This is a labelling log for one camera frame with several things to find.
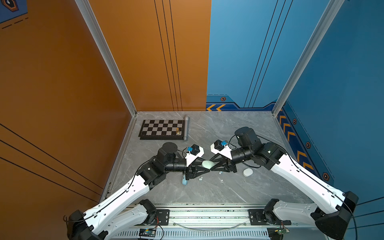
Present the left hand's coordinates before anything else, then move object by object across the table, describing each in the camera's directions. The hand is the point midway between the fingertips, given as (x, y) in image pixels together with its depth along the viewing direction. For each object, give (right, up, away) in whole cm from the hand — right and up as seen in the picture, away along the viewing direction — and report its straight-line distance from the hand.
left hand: (207, 165), depth 64 cm
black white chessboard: (-30, +14, +41) cm, 53 cm away
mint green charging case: (0, +1, -2) cm, 2 cm away
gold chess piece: (-18, +13, +38) cm, 44 cm away
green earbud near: (-3, -13, +21) cm, 25 cm away
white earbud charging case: (+25, -10, +23) cm, 35 cm away
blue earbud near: (+5, -2, -4) cm, 6 cm away
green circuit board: (-29, -35, +8) cm, 46 cm away
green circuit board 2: (+36, -32, +6) cm, 49 cm away
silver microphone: (-12, +12, +41) cm, 45 cm away
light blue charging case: (-12, -14, +19) cm, 26 cm away
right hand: (+1, +1, 0) cm, 2 cm away
